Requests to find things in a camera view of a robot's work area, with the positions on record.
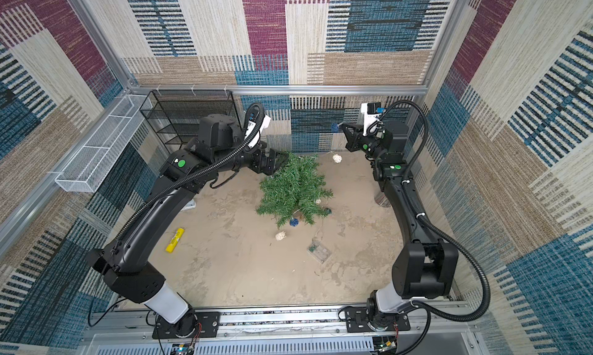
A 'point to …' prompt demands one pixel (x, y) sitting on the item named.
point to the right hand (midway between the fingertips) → (346, 128)
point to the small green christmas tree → (295, 191)
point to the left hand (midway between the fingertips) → (277, 149)
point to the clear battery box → (317, 251)
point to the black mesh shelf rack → (176, 116)
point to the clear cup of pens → (382, 200)
